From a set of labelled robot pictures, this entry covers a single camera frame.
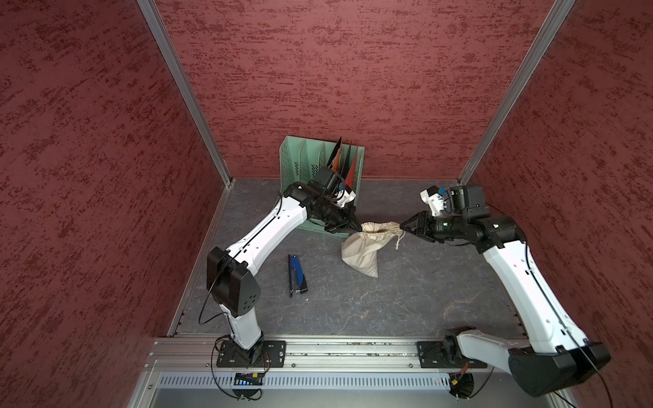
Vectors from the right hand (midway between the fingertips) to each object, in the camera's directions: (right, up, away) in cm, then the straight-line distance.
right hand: (402, 232), depth 70 cm
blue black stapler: (-33, -19, +18) cm, 42 cm away
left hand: (-12, -1, +3) cm, 13 cm away
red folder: (-14, +16, +11) cm, 24 cm away
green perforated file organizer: (-35, +28, +36) cm, 57 cm away
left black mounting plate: (-38, -38, +3) cm, 54 cm away
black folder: (-20, +26, +17) cm, 37 cm away
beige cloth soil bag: (-11, -6, +7) cm, 15 cm away
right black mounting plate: (+9, -37, +3) cm, 38 cm away
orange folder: (-19, +23, +17) cm, 34 cm away
